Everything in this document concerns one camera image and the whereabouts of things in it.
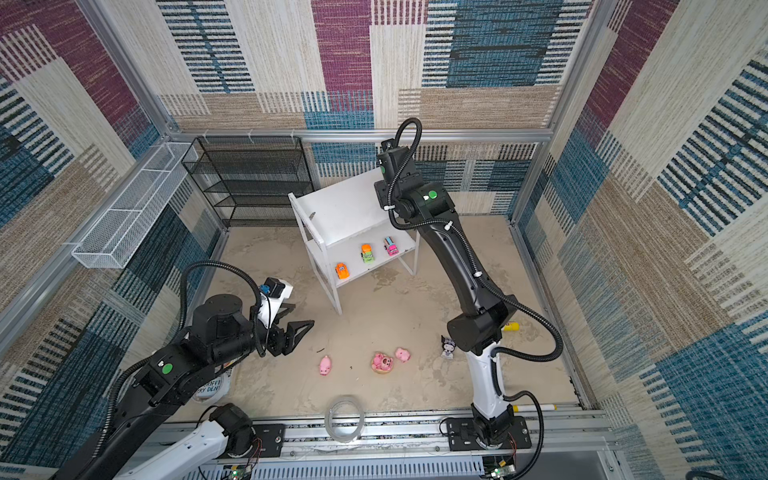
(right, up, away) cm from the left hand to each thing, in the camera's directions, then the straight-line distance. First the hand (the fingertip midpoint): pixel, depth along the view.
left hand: (302, 311), depth 67 cm
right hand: (+22, +29, +9) cm, 38 cm away
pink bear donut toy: (+17, -17, +16) cm, 29 cm away
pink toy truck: (+20, +14, +22) cm, 33 cm away
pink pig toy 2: (+23, -16, +18) cm, 33 cm away
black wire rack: (-31, +39, +41) cm, 64 cm away
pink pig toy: (+2, -19, +16) cm, 25 cm away
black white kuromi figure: (+36, -14, +19) cm, 43 cm away
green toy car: (+13, +12, +20) cm, 27 cm away
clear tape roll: (+8, -30, +11) cm, 33 cm away
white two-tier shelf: (+10, +18, +5) cm, 21 cm away
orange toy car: (+6, +8, +16) cm, 19 cm away
